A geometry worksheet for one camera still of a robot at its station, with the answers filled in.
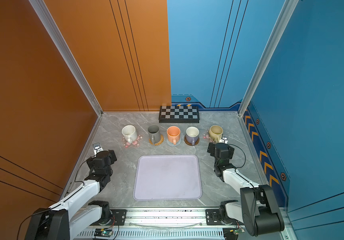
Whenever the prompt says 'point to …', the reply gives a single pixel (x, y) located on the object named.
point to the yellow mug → (215, 133)
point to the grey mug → (154, 133)
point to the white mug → (129, 133)
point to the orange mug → (173, 133)
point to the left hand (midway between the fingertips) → (101, 152)
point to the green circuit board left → (103, 232)
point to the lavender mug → (192, 134)
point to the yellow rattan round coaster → (161, 141)
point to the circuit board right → (232, 234)
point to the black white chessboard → (179, 114)
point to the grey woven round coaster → (172, 143)
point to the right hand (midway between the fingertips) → (218, 143)
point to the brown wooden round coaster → (190, 144)
